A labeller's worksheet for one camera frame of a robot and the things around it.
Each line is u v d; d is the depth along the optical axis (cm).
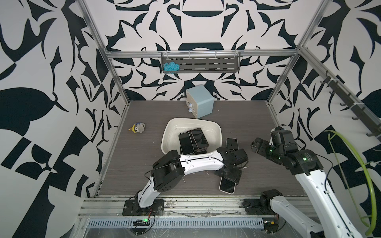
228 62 97
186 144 92
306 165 44
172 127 103
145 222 73
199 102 100
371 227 50
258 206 73
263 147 63
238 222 71
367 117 54
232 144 99
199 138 94
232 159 59
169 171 50
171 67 91
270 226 71
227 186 76
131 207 76
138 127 99
